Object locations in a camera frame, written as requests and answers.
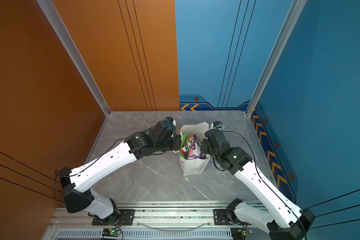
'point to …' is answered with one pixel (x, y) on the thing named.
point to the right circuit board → (239, 233)
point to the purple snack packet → (194, 152)
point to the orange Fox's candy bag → (189, 141)
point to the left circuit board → (111, 232)
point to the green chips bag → (183, 154)
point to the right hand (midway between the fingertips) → (203, 141)
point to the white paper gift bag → (197, 165)
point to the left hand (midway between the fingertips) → (184, 140)
